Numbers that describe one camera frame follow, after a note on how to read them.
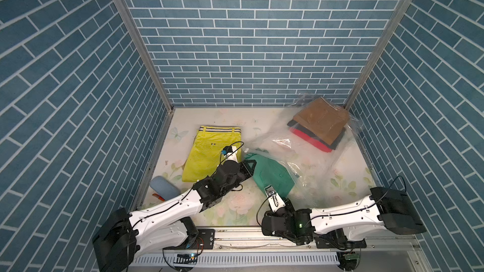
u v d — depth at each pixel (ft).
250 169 2.27
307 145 3.36
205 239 2.44
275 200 2.11
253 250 2.36
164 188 2.77
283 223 1.87
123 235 1.30
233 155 2.32
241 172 2.23
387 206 1.57
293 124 3.18
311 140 3.26
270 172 2.90
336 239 2.17
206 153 3.08
